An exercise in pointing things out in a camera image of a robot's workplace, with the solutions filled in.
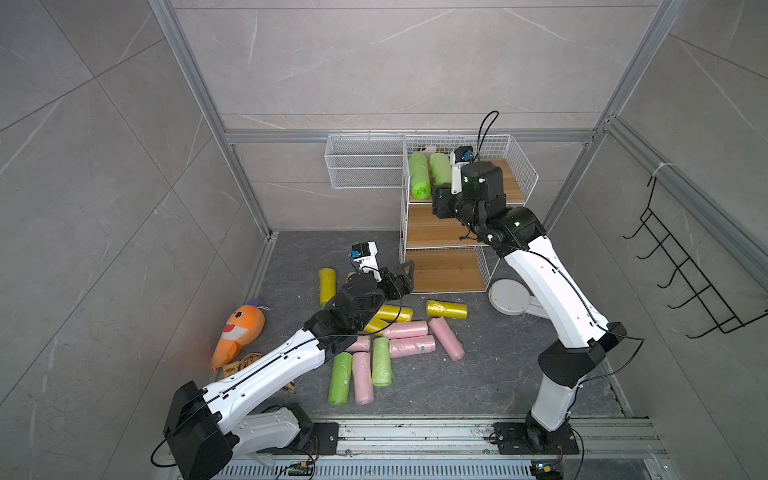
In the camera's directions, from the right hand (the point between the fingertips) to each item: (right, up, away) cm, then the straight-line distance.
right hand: (446, 188), depth 70 cm
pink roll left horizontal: (-22, -42, +16) cm, 50 cm away
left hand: (-10, -18, 0) cm, 20 cm away
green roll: (-27, -50, +10) cm, 58 cm away
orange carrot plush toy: (-56, -37, +14) cm, 68 cm away
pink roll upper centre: (-9, -39, +18) cm, 44 cm away
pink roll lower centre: (-7, -43, +16) cm, 46 cm away
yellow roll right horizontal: (+2, -33, +23) cm, 40 cm away
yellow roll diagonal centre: (-16, -36, +21) cm, 45 cm away
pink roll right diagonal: (+5, -42, +17) cm, 46 cm away
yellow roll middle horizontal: (-8, -34, +22) cm, 42 cm away
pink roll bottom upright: (-21, -51, +10) cm, 56 cm away
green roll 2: (-16, -47, +14) cm, 51 cm away
